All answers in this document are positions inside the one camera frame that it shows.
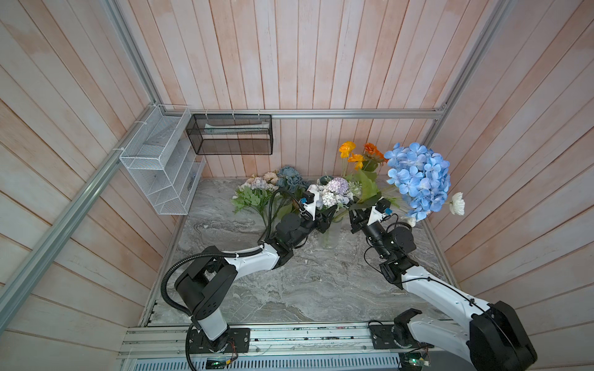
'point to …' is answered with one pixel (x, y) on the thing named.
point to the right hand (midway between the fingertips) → (350, 199)
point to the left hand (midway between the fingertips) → (332, 206)
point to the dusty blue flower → (290, 179)
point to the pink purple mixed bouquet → (336, 192)
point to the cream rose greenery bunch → (254, 193)
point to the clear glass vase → (330, 238)
